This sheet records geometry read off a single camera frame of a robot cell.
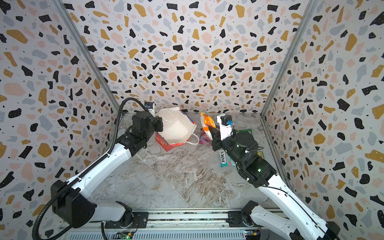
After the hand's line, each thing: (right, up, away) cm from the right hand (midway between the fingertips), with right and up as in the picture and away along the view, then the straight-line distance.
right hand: (209, 124), depth 60 cm
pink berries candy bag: (-2, -9, +43) cm, 44 cm away
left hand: (-26, +6, +16) cm, 31 cm away
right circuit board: (+21, -53, +11) cm, 58 cm away
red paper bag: (-19, -2, +43) cm, 47 cm away
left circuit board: (-41, -52, +10) cm, 67 cm away
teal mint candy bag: (+12, -22, +34) cm, 42 cm away
